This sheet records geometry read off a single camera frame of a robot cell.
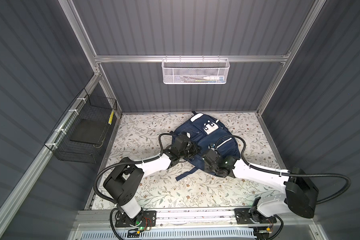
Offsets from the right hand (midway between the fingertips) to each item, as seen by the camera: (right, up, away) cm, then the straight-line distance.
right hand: (208, 164), depth 85 cm
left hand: (-3, +10, -1) cm, 10 cm away
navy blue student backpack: (+2, +17, +8) cm, 19 cm away
